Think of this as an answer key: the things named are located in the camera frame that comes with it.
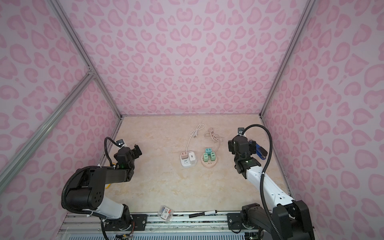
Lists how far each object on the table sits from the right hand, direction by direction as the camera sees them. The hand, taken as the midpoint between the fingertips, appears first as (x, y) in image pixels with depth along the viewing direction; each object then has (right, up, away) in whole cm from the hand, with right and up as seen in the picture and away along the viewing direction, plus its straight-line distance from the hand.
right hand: (242, 138), depth 83 cm
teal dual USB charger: (-18, -8, +9) cm, 21 cm away
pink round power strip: (-17, -16, +7) cm, 24 cm away
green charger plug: (-16, -11, +7) cm, 20 cm away
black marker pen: (-18, -37, -8) cm, 42 cm away
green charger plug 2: (-20, -11, +6) cm, 24 cm away
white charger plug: (-28, -11, +5) cm, 30 cm away
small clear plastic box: (-41, -37, -8) cm, 55 cm away
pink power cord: (-13, 0, +21) cm, 24 cm away
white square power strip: (-31, -15, +7) cm, 35 cm away
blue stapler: (+15, -9, +10) cm, 20 cm away
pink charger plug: (-32, -11, +7) cm, 35 cm away
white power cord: (-27, +2, +24) cm, 36 cm away
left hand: (-65, -5, +10) cm, 66 cm away
